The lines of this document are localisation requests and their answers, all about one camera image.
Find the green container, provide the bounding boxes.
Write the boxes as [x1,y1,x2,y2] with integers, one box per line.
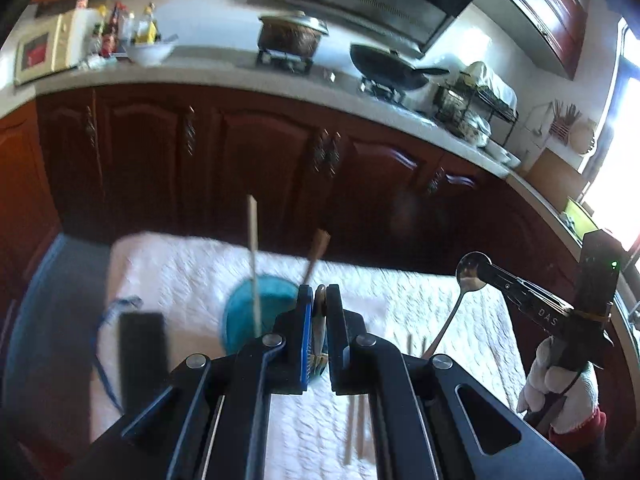
[561,197,598,240]

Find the chopstick on cloth right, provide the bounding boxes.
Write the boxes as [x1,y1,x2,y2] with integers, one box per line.
[352,333,416,466]

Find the teal rimmed floral cup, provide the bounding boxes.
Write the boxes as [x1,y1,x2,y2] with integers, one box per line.
[221,274,327,386]

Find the wooden cutting board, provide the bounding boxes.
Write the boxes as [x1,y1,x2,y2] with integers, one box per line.
[525,148,587,212]

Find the yellow oil bottle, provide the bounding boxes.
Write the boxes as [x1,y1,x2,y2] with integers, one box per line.
[134,2,158,44]

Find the light bamboo chopstick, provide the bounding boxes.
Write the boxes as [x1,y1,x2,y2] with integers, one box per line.
[247,195,262,337]

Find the black wok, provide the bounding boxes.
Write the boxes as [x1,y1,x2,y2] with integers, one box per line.
[349,44,450,91]

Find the right hand white glove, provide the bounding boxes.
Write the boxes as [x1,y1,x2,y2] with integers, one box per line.
[516,337,606,454]

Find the brown wooden chopstick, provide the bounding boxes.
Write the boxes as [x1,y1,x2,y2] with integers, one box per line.
[300,229,331,285]

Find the red sauce bottle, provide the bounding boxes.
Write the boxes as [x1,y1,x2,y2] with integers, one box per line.
[100,1,122,58]

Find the black dish rack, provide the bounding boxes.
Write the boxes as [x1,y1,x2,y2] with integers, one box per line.
[433,61,518,148]

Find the metal spoon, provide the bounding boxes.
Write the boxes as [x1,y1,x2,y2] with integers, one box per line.
[422,252,491,360]

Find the white small bowls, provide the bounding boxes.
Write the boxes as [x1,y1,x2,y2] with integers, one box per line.
[484,140,521,169]

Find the wall chopstick holder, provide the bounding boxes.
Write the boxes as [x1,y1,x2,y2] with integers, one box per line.
[549,100,582,145]

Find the brown pot with lid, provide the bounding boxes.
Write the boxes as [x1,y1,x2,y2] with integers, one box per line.
[257,11,329,60]

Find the white bowl on counter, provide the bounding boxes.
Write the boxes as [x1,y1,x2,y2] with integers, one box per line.
[125,35,179,67]

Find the blue lanyard cord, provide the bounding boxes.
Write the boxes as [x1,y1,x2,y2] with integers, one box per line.
[89,296,144,413]

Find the cream microwave oven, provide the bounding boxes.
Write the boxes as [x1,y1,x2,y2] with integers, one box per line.
[13,8,102,86]

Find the blue chair seat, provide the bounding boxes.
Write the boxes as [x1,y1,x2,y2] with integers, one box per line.
[2,234,110,457]

